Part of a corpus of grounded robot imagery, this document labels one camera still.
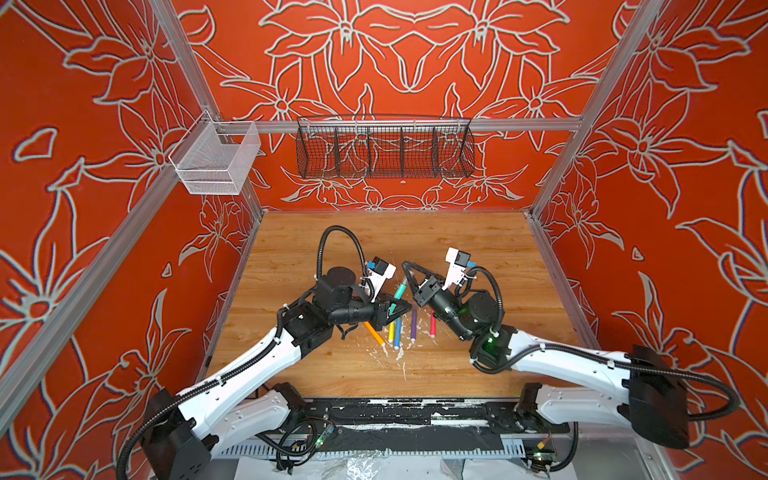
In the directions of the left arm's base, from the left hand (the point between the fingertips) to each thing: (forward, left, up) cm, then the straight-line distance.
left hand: (406, 300), depth 67 cm
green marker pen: (+1, +1, +4) cm, 4 cm away
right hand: (+3, +3, +7) cm, 8 cm away
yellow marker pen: (+3, +3, -25) cm, 25 cm away
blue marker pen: (+3, +1, -25) cm, 25 cm away
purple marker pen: (+5, -4, -25) cm, 26 cm away
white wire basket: (+45, +62, +5) cm, 77 cm away
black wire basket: (+54, +8, +5) cm, 55 cm away
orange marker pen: (+2, +8, -25) cm, 26 cm away
